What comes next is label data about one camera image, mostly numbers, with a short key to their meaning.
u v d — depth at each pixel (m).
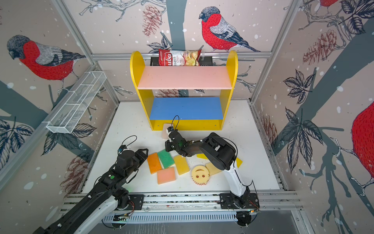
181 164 0.86
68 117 0.71
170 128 0.88
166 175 0.81
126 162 0.62
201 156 0.71
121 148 0.74
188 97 1.25
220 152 0.54
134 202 0.73
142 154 0.76
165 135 1.00
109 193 0.55
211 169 0.83
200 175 0.80
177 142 0.76
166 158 0.88
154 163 0.86
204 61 0.92
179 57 0.86
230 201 0.74
